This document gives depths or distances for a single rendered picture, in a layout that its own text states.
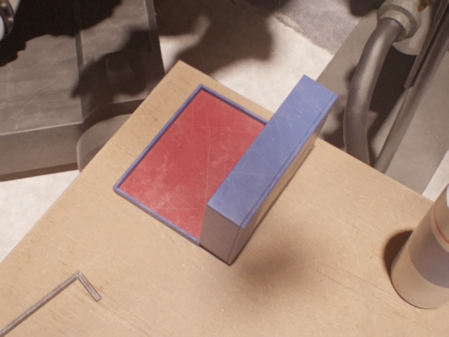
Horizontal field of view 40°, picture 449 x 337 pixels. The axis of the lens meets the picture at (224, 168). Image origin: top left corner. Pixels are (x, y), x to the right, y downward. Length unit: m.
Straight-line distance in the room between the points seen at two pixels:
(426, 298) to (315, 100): 0.21
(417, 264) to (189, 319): 0.22
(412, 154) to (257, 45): 0.40
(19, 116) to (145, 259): 0.54
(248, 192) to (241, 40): 0.88
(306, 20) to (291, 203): 0.82
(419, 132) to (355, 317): 0.72
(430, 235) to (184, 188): 0.26
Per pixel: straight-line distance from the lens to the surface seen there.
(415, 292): 0.60
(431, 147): 1.27
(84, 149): 1.05
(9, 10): 1.09
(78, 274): 0.62
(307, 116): 0.56
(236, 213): 0.51
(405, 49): 1.07
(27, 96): 1.13
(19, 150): 1.14
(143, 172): 0.66
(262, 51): 1.35
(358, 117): 0.80
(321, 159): 0.67
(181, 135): 0.68
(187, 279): 0.61
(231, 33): 1.38
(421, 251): 0.54
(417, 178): 1.23
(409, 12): 0.84
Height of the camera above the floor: 1.05
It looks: 62 degrees down
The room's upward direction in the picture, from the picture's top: straight up
